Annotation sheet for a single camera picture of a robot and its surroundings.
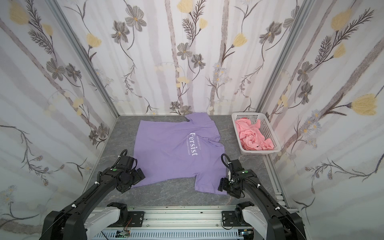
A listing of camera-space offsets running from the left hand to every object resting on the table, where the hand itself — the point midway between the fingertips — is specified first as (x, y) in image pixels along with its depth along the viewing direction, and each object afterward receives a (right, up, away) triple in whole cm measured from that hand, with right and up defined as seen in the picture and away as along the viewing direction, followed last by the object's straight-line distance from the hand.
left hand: (140, 179), depth 86 cm
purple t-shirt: (+18, +16, +16) cm, 28 cm away
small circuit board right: (+58, -22, -14) cm, 64 cm away
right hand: (+49, -4, -3) cm, 49 cm away
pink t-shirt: (+69, +25, +11) cm, 74 cm away
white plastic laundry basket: (+83, +29, +19) cm, 90 cm away
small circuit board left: (-3, -21, -15) cm, 26 cm away
